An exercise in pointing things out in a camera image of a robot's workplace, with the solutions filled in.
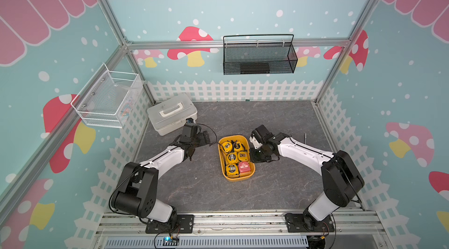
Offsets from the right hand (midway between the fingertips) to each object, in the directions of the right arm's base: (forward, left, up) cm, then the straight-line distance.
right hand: (251, 159), depth 87 cm
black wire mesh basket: (+47, -6, +30) cm, 56 cm away
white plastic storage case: (+24, +43, +8) cm, 50 cm away
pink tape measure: (-2, +3, -4) cm, 6 cm away
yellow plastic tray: (+13, +3, -1) cm, 13 cm away
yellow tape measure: (+8, +12, 0) cm, 15 cm away
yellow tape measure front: (-4, +10, -3) cm, 11 cm away
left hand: (+11, +25, +2) cm, 28 cm away
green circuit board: (-33, +37, -8) cm, 50 cm away
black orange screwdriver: (+15, -33, -5) cm, 36 cm away
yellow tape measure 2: (+2, +9, -3) cm, 10 cm away
